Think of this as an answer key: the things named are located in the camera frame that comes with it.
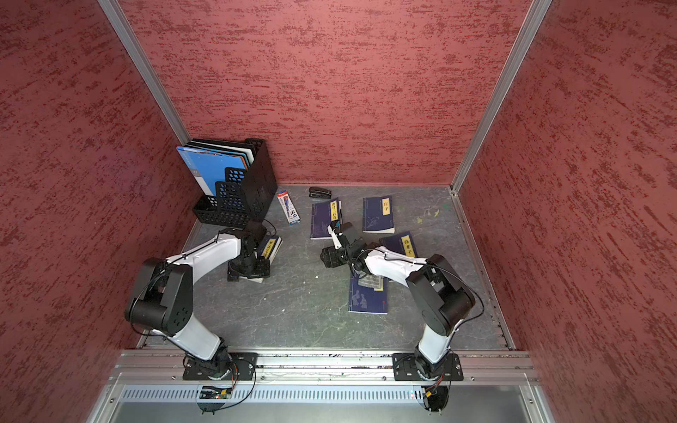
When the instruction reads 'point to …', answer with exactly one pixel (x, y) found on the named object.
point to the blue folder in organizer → (211, 167)
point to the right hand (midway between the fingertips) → (331, 257)
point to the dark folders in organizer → (245, 150)
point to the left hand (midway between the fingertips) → (251, 281)
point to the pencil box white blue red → (288, 208)
